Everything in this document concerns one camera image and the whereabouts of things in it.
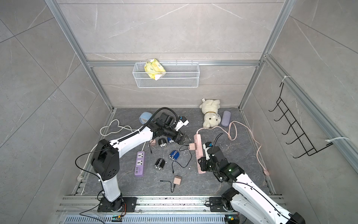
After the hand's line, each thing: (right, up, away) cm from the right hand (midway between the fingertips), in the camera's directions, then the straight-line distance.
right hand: (201, 160), depth 79 cm
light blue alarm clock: (-39, +26, +25) cm, 53 cm away
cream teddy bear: (+12, +33, +29) cm, 45 cm away
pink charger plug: (-4, +8, +1) cm, 9 cm away
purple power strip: (-38, -4, +7) cm, 38 cm away
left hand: (-7, +13, +1) cm, 15 cm away
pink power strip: (-1, +5, 0) cm, 5 cm away
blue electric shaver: (-19, +9, +17) cm, 27 cm away
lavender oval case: (+25, +24, +31) cm, 47 cm away
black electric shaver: (-25, +7, +16) cm, 30 cm away
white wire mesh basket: (-15, +56, +22) cm, 62 cm away
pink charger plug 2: (-14, -12, +1) cm, 18 cm away
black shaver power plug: (-25, -4, +6) cm, 26 cm away
